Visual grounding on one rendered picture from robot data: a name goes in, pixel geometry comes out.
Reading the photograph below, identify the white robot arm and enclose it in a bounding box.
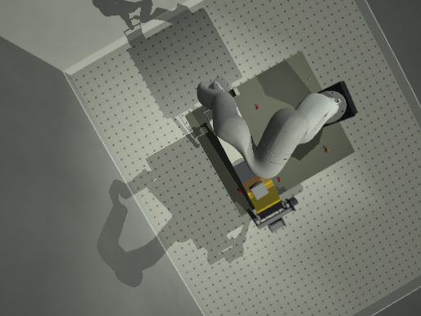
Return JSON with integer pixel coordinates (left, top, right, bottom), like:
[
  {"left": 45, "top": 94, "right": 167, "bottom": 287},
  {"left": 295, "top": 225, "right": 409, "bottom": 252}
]
[{"left": 197, "top": 76, "right": 346, "bottom": 178}]

